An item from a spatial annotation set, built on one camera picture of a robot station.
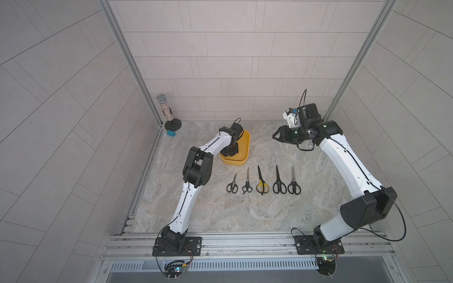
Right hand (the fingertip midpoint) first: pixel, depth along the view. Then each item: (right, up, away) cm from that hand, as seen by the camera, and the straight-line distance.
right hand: (275, 135), depth 77 cm
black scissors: (-19, -26, +11) cm, 34 cm away
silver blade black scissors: (+12, -27, +11) cm, 32 cm away
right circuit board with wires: (+18, -52, -9) cm, 56 cm away
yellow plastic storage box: (-14, -13, +22) cm, 29 cm away
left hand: (-19, -10, +28) cm, 35 cm away
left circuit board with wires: (-42, -52, -9) cm, 68 cm away
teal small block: (-58, +1, +32) cm, 67 cm away
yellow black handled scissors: (-4, -26, +10) cm, 28 cm away
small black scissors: (-12, -26, +10) cm, 31 cm away
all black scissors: (+5, -26, +11) cm, 29 cm away
